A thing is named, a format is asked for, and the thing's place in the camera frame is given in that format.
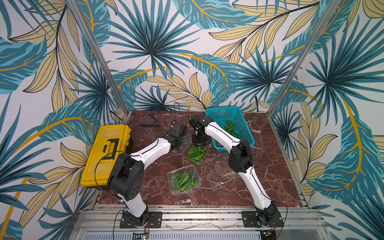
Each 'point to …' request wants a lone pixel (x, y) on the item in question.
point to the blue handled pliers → (153, 124)
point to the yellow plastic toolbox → (111, 140)
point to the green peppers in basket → (231, 129)
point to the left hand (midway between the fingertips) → (183, 140)
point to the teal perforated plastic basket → (230, 120)
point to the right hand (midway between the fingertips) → (197, 145)
